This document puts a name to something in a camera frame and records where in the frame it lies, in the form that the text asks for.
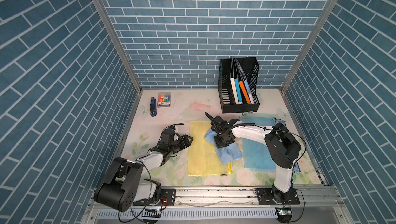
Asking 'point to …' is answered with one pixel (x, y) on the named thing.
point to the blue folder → (245, 80)
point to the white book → (234, 90)
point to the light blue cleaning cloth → (227, 154)
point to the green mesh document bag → (260, 114)
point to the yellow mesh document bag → (203, 159)
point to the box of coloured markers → (164, 99)
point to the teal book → (238, 91)
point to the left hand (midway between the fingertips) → (192, 142)
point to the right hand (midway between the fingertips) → (219, 146)
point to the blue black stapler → (152, 107)
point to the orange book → (244, 92)
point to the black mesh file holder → (238, 80)
